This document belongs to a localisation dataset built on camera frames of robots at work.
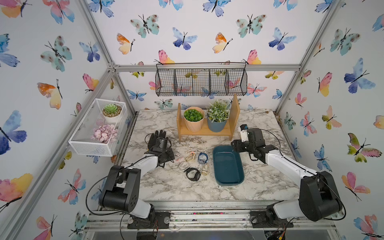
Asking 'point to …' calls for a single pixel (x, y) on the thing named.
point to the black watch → (197, 176)
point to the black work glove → (158, 142)
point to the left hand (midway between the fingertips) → (172, 153)
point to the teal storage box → (228, 166)
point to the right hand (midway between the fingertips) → (237, 140)
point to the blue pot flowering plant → (218, 113)
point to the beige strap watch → (192, 156)
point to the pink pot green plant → (194, 117)
